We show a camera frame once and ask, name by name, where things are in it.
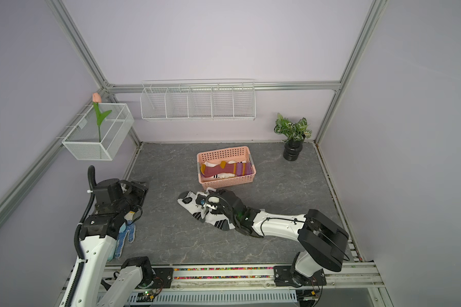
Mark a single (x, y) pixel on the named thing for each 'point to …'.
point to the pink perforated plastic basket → (235, 154)
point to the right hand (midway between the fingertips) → (214, 190)
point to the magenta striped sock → (235, 169)
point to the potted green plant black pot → (296, 134)
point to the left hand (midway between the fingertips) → (151, 186)
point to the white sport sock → (194, 203)
